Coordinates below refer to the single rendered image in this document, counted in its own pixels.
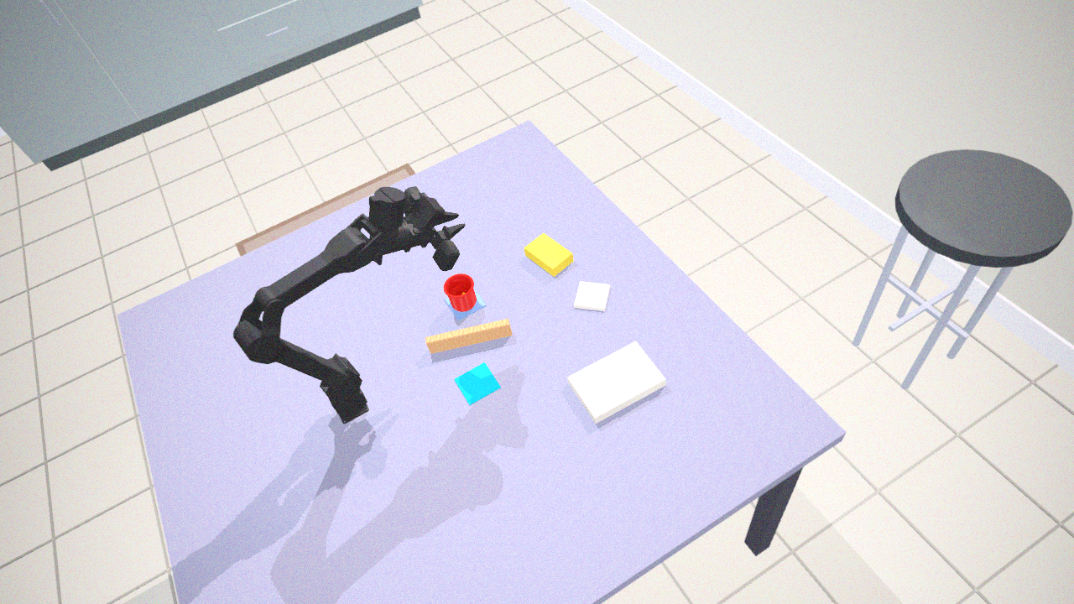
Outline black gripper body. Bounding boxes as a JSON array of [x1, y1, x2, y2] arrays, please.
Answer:
[[402, 186, 460, 271]]

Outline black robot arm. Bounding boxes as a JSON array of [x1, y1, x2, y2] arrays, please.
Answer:
[[232, 187, 445, 425]]

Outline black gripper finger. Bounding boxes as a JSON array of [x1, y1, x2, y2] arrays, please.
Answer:
[[436, 211, 459, 226], [442, 222, 466, 240]]

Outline red cup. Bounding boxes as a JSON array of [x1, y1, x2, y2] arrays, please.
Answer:
[[444, 273, 477, 312]]

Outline tan wooden bar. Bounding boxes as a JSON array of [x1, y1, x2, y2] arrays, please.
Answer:
[[425, 319, 512, 354]]

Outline yellow rectangular block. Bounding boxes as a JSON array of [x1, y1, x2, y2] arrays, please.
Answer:
[[524, 233, 574, 277]]

